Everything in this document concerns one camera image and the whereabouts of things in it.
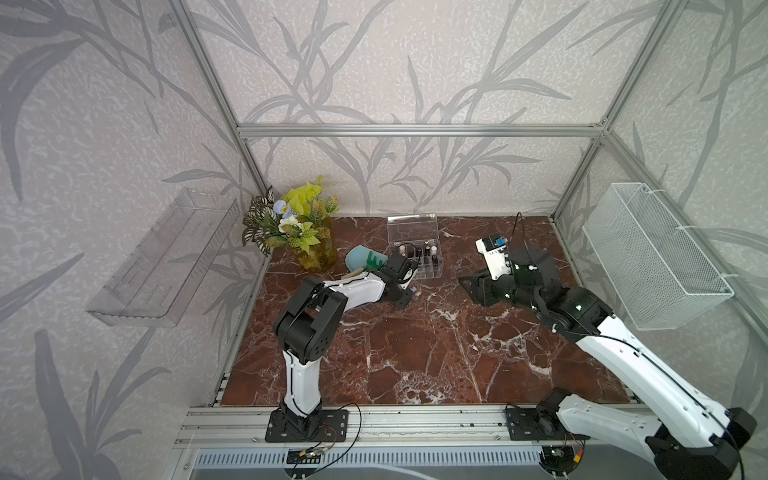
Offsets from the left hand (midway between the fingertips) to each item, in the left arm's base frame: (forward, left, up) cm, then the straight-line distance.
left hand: (403, 295), depth 98 cm
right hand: (-10, -15, +28) cm, 33 cm away
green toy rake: (+12, +11, +1) cm, 17 cm away
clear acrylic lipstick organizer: (+28, -7, 0) cm, 29 cm away
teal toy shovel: (+15, +16, 0) cm, 22 cm away
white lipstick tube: (+14, -10, +6) cm, 19 cm away
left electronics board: (-43, +26, -2) cm, 50 cm away
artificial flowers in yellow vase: (+14, +32, +21) cm, 41 cm away
